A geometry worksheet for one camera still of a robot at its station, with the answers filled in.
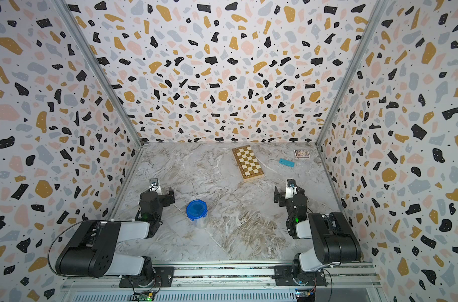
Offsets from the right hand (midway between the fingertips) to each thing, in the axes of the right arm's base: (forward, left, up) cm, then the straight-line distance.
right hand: (288, 186), depth 91 cm
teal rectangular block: (+23, -3, -9) cm, 25 cm away
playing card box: (+29, -14, -9) cm, 34 cm away
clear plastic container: (-18, +41, -3) cm, 45 cm away
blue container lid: (-15, +42, +4) cm, 44 cm away
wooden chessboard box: (+19, +20, -6) cm, 28 cm away
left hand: (-3, +61, +1) cm, 61 cm away
